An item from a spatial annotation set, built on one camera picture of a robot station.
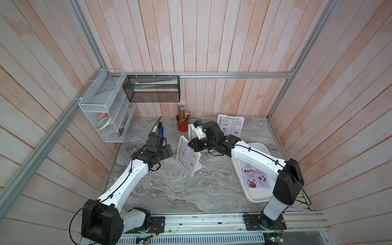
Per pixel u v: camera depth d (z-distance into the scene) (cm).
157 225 73
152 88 90
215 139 61
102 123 82
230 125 96
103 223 39
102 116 82
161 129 111
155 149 61
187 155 85
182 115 104
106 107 69
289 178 47
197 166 82
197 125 71
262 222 66
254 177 88
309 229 74
